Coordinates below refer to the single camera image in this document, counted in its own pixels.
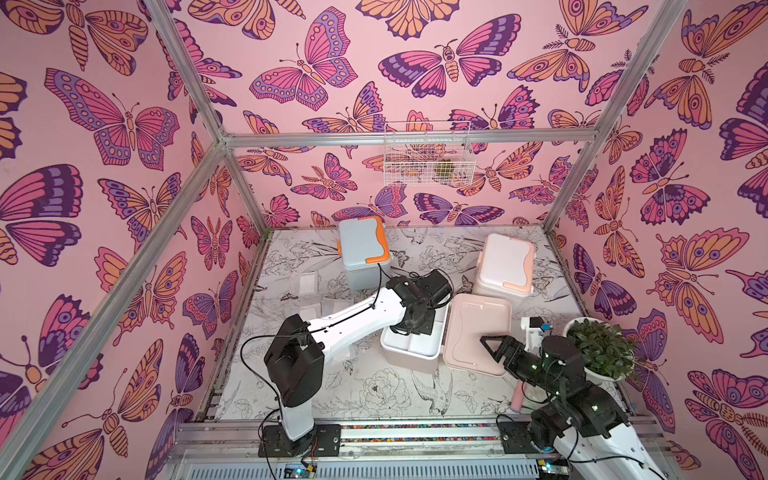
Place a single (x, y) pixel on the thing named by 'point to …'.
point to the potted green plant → (607, 350)
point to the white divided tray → (419, 344)
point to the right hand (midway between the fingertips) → (487, 343)
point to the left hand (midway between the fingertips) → (425, 326)
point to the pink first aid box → (467, 319)
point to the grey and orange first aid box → (364, 251)
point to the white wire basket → (433, 152)
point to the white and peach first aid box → (506, 267)
